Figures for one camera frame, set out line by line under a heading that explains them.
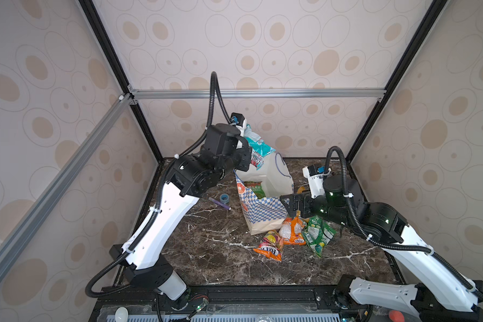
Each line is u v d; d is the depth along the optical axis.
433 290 0.41
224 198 1.01
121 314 0.70
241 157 0.53
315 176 0.52
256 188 1.02
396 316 0.66
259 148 0.64
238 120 0.49
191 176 0.38
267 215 0.81
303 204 0.52
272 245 0.81
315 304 0.73
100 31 0.72
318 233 0.87
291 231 0.87
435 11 0.69
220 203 1.00
